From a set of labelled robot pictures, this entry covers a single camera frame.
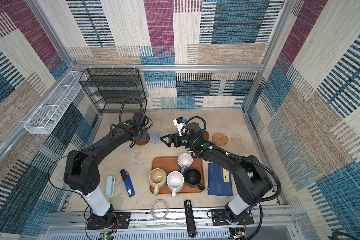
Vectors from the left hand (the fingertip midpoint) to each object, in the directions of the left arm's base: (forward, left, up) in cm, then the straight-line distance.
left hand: (141, 132), depth 91 cm
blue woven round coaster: (+5, -6, -13) cm, 15 cm away
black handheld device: (-47, -28, -8) cm, 55 cm away
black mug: (-23, -30, -11) cm, 40 cm away
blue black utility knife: (-24, +6, -9) cm, 26 cm away
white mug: (-25, -20, -13) cm, 35 cm away
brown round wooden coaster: (+1, +1, -12) cm, 12 cm away
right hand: (-9, -16, +5) cm, 19 cm away
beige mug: (-23, -10, -12) cm, 28 cm away
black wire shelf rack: (+36, +24, +4) cm, 43 cm away
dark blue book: (-25, -46, -13) cm, 54 cm away
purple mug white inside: (-14, -26, -12) cm, 31 cm away
